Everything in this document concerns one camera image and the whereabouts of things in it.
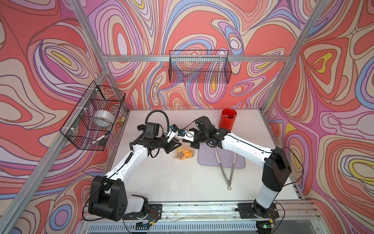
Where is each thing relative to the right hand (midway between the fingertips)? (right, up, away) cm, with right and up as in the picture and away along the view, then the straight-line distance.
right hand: (185, 141), depth 82 cm
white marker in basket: (-43, +3, -8) cm, 44 cm away
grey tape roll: (-42, +13, -9) cm, 45 cm away
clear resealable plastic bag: (-2, -8, +9) cm, 12 cm away
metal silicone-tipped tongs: (+25, -23, 0) cm, 34 cm away
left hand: (-3, -1, -1) cm, 3 cm away
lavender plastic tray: (+14, -12, +12) cm, 22 cm away
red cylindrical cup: (+29, +13, +16) cm, 36 cm away
